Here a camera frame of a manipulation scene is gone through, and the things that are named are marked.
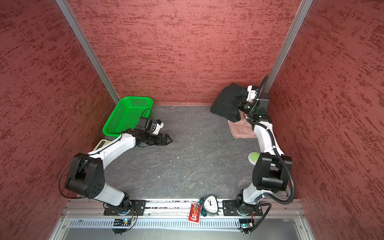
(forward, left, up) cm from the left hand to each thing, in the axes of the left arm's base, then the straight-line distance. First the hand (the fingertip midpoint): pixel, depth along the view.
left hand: (165, 143), depth 88 cm
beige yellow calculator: (+4, +45, -8) cm, 46 cm away
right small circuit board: (-38, -43, -10) cm, 59 cm away
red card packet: (-35, -18, -7) cm, 40 cm away
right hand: (+17, -38, +21) cm, 46 cm away
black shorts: (+14, -35, +23) cm, 44 cm away
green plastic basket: (+31, +36, -9) cm, 48 cm away
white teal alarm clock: (-31, -26, -6) cm, 41 cm away
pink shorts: (+16, -51, -6) cm, 54 cm away
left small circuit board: (-38, +15, -9) cm, 42 cm away
